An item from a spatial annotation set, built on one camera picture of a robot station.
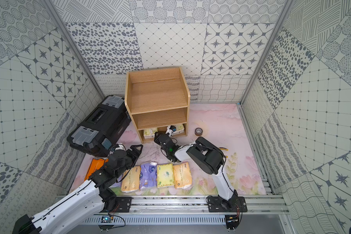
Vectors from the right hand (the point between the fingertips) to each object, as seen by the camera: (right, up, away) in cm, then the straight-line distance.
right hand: (155, 134), depth 95 cm
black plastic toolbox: (-32, +1, -14) cm, 35 cm away
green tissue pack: (+16, +3, +3) cm, 17 cm away
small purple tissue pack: (-2, -22, -15) cm, 27 cm away
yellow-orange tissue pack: (-11, -23, -17) cm, 30 cm away
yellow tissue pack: (+17, -21, -15) cm, 31 cm away
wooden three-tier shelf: (+4, +21, -15) cm, 26 cm away
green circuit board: (-21, -40, -23) cm, 50 cm away
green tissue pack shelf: (+8, -21, -15) cm, 27 cm away
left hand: (-5, -5, -16) cm, 17 cm away
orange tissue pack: (-32, -16, -13) cm, 38 cm away
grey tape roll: (+29, +1, +7) cm, 30 cm away
